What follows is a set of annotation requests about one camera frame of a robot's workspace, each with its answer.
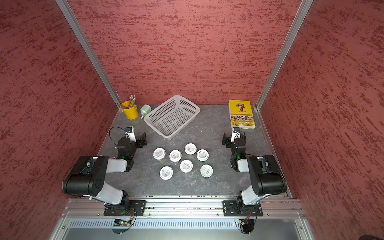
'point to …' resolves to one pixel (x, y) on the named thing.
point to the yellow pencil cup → (131, 113)
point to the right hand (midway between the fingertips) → (231, 134)
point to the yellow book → (241, 115)
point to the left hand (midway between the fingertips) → (137, 135)
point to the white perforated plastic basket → (172, 116)
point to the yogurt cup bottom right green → (206, 170)
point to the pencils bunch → (132, 101)
